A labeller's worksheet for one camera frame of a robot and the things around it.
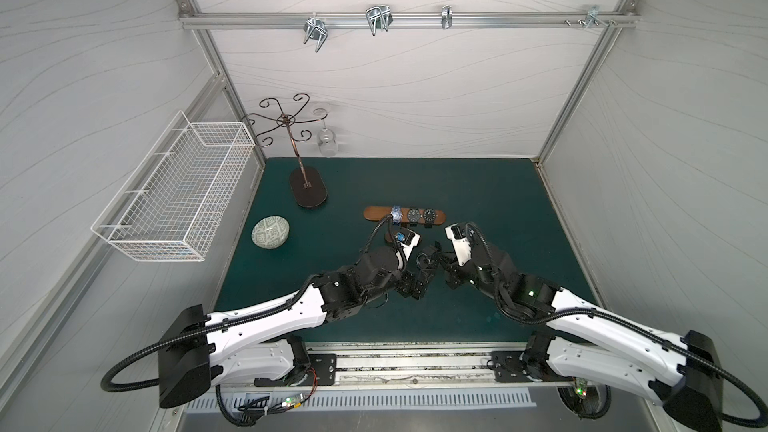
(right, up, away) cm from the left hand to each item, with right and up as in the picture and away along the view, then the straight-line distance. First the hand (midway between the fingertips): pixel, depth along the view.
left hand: (422, 266), depth 72 cm
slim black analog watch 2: (+3, +10, +14) cm, 18 cm away
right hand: (+4, +2, +3) cm, 6 cm away
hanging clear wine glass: (-29, +36, +26) cm, 53 cm away
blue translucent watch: (-6, +11, +14) cm, 19 cm away
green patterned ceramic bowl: (-48, +4, +27) cm, 55 cm away
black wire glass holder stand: (-39, +19, +39) cm, 59 cm away
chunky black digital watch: (+1, +1, -1) cm, 2 cm away
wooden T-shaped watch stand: (-11, +12, +14) cm, 22 cm away
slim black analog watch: (-1, +11, +14) cm, 18 cm away
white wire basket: (-59, +15, -3) cm, 61 cm away
